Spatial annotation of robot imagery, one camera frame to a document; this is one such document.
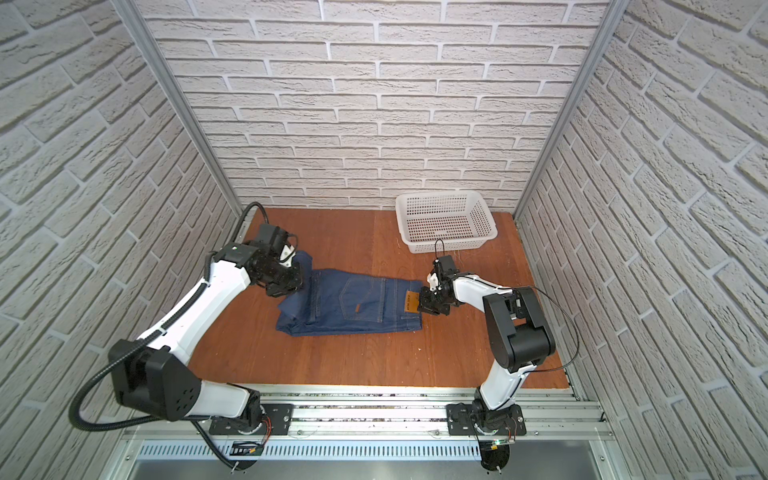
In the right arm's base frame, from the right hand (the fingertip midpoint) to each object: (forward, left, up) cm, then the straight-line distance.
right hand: (419, 305), depth 94 cm
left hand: (+2, +32, +16) cm, 36 cm away
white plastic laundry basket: (+36, -22, +1) cm, 42 cm away
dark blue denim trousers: (+4, +28, 0) cm, 28 cm away
